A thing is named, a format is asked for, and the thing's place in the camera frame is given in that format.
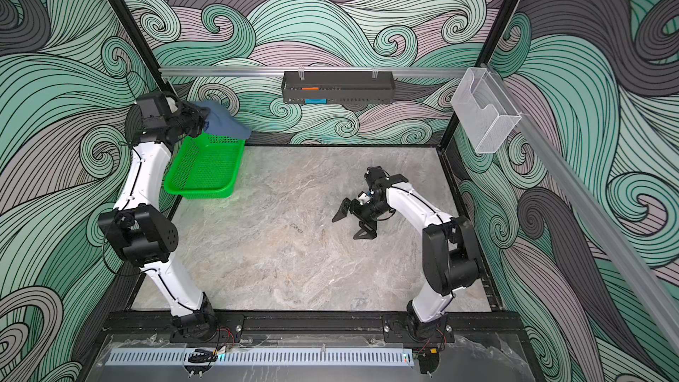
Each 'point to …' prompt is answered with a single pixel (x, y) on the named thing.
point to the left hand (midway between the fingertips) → (209, 103)
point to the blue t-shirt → (222, 122)
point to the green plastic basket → (205, 166)
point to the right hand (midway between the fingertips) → (346, 229)
